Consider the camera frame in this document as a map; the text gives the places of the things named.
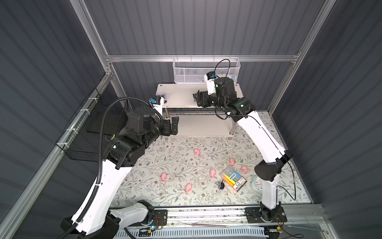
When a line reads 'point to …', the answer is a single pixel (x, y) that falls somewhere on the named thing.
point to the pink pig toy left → (163, 177)
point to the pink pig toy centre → (213, 173)
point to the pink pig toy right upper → (232, 162)
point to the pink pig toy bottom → (188, 187)
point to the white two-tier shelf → (181, 96)
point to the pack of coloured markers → (235, 180)
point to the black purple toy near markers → (221, 185)
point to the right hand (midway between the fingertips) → (201, 95)
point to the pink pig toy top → (197, 152)
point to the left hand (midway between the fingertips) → (167, 116)
